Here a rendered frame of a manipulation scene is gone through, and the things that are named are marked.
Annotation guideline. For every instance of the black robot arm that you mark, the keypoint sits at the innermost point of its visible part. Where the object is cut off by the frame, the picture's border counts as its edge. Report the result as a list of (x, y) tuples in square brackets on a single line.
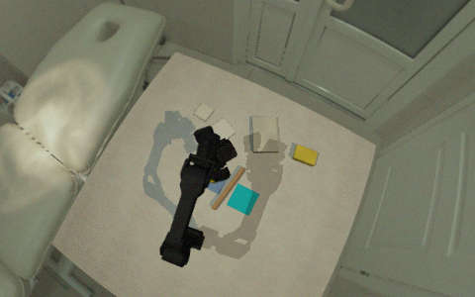
[(194, 180)]

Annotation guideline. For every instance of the yellow rectangular block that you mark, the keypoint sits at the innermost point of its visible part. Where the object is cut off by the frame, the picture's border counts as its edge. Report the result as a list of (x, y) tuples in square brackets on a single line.
[(304, 155)]

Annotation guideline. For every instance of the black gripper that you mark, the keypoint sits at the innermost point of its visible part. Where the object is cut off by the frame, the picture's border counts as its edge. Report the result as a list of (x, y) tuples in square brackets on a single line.
[(219, 174)]

